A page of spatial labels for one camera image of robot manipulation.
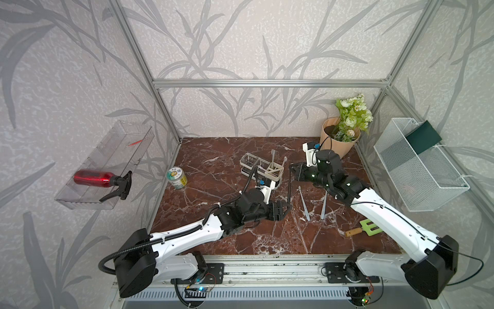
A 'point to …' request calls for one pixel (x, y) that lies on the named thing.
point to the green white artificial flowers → (354, 118)
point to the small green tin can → (176, 177)
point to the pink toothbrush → (285, 159)
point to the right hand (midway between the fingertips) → (288, 165)
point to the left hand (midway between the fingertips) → (287, 208)
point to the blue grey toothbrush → (323, 206)
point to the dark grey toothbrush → (273, 152)
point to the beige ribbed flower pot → (327, 141)
